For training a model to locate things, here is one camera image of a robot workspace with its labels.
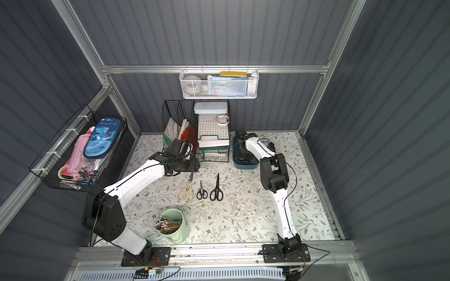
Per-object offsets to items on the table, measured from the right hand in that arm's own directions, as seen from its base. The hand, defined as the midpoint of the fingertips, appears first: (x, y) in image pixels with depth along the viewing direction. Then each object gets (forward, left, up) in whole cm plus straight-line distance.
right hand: (246, 158), depth 106 cm
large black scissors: (-23, +17, 0) cm, 29 cm away
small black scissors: (-22, +25, -2) cm, 33 cm away
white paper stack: (+17, +39, +11) cm, 44 cm away
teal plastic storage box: (-6, -4, 0) cm, 7 cm away
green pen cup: (-44, +31, +3) cm, 54 cm away
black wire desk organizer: (+9, +24, +19) cm, 33 cm away
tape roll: (+12, +14, +19) cm, 27 cm away
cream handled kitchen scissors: (-23, +32, 0) cm, 40 cm away
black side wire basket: (-29, +73, +35) cm, 86 cm away
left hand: (-15, +27, +13) cm, 34 cm away
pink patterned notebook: (+14, +47, +8) cm, 50 cm away
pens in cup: (-44, +34, +16) cm, 58 cm away
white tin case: (+21, +22, +21) cm, 37 cm away
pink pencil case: (-25, +69, +31) cm, 80 cm away
